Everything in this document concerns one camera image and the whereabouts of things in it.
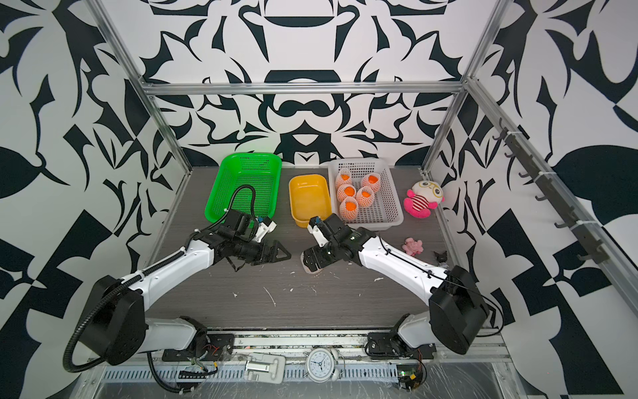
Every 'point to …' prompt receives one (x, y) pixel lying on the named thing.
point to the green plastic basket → (262, 171)
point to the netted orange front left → (348, 208)
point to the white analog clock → (321, 365)
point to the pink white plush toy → (424, 197)
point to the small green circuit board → (409, 375)
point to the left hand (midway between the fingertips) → (280, 254)
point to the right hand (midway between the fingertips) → (313, 253)
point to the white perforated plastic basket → (387, 210)
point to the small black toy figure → (441, 258)
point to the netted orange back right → (372, 180)
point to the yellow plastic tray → (309, 196)
